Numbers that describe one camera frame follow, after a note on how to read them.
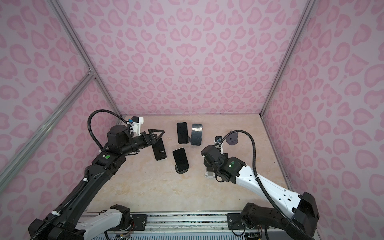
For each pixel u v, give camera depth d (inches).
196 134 39.6
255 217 23.8
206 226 28.4
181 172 34.7
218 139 26.1
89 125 20.7
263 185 17.3
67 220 15.4
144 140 24.4
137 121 25.7
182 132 38.5
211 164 22.5
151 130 24.8
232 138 40.1
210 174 33.9
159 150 36.5
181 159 34.2
